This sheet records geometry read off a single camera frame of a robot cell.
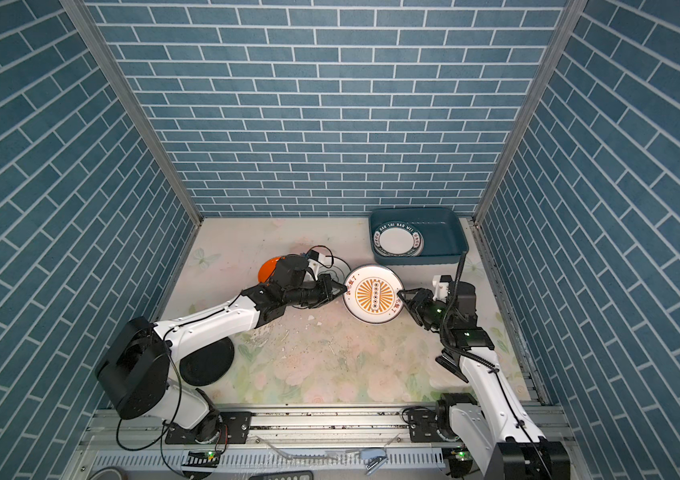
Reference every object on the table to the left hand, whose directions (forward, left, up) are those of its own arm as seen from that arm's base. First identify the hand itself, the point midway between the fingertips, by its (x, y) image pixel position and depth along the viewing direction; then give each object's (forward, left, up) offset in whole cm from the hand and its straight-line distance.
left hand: (349, 290), depth 79 cm
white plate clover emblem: (+19, +4, -18) cm, 26 cm away
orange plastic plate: (+20, +29, -18) cm, 40 cm away
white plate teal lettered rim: (+32, -19, -16) cm, 41 cm away
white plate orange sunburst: (0, -6, -3) cm, 7 cm away
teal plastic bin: (+38, -39, -17) cm, 57 cm away
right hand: (-1, -13, -1) cm, 13 cm away
